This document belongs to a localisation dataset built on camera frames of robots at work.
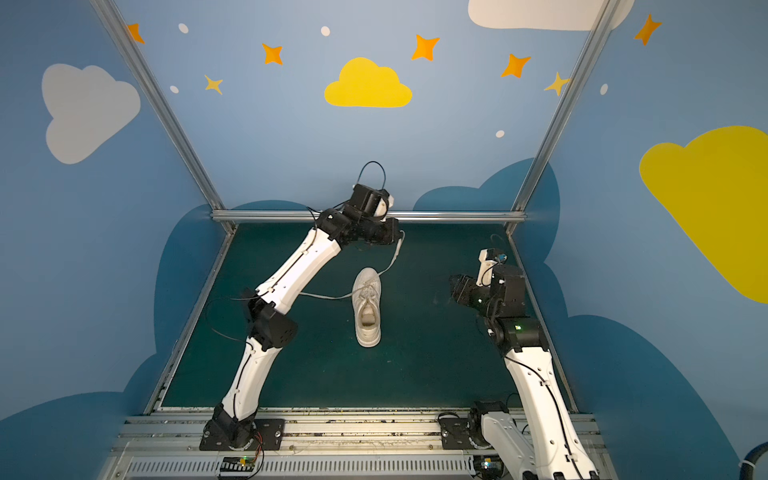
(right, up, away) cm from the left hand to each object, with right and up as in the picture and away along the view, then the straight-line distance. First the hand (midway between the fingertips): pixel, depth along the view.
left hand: (401, 231), depth 84 cm
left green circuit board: (-42, -59, -10) cm, 73 cm away
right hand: (+15, -12, -8) cm, 21 cm away
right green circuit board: (+21, -60, -10) cm, 65 cm away
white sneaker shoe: (-11, -19, +7) cm, 23 cm away
